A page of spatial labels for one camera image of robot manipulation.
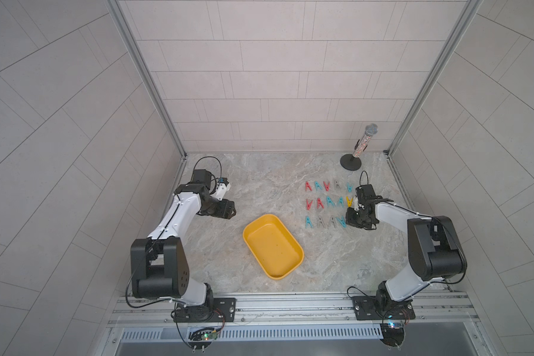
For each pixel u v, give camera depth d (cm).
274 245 85
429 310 72
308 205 97
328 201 98
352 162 112
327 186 103
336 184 105
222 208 74
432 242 50
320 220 91
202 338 65
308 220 91
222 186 78
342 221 91
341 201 96
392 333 68
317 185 103
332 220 91
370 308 71
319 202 98
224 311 71
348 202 97
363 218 78
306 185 104
